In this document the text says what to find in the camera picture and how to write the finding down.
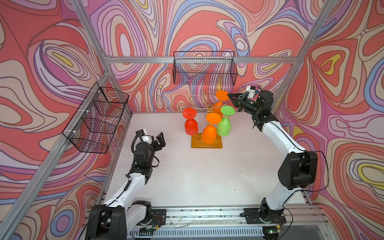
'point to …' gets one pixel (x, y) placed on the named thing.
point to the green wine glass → (224, 128)
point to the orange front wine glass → (209, 133)
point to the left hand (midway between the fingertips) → (157, 135)
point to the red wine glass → (191, 124)
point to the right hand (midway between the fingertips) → (227, 97)
